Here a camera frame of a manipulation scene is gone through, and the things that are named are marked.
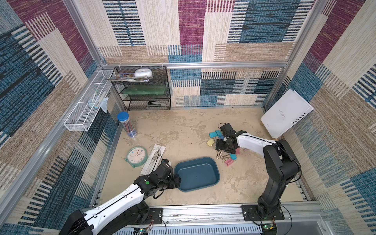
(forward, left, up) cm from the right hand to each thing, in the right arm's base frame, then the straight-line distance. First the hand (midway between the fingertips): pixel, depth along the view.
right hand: (220, 147), depth 97 cm
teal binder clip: (-7, -7, +1) cm, 10 cm away
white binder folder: (+12, -40, +22) cm, 47 cm away
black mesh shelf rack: (+39, +60, +5) cm, 72 cm away
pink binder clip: (-10, -4, -1) cm, 11 cm away
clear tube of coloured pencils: (+10, +59, +18) cm, 62 cm away
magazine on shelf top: (+32, +57, +32) cm, 73 cm away
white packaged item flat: (-5, +42, 0) cm, 42 cm away
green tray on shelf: (+31, +50, +24) cm, 63 cm away
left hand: (-22, +27, +2) cm, 35 cm away
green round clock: (-7, +53, +2) cm, 53 cm away
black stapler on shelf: (+33, +45, +9) cm, 56 cm away
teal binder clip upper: (+10, +4, 0) cm, 10 cm away
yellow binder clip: (+4, +6, 0) cm, 7 cm away
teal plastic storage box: (-16, +15, -3) cm, 23 cm away
